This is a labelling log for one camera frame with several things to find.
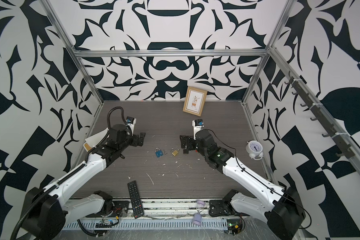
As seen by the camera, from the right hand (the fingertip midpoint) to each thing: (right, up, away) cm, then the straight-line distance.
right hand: (187, 135), depth 77 cm
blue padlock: (-17, -13, +16) cm, 27 cm away
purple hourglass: (+4, -38, -7) cm, 38 cm away
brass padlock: (-7, -13, +16) cm, 22 cm away
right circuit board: (+22, -42, -6) cm, 48 cm away
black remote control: (-26, -32, -1) cm, 41 cm away
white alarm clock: (+41, -10, +15) cm, 45 cm away
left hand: (-28, +3, +5) cm, 28 cm away
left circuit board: (-39, -41, -6) cm, 57 cm away
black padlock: (0, -12, +17) cm, 21 cm away
